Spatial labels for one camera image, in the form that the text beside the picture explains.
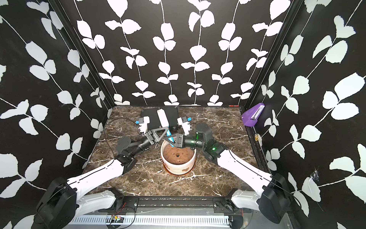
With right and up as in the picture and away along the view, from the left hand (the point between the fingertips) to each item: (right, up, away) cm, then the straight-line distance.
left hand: (168, 128), depth 65 cm
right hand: (-1, -5, 0) cm, 5 cm away
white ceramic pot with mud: (+3, -19, +14) cm, 24 cm away
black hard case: (-4, +5, +3) cm, 7 cm away
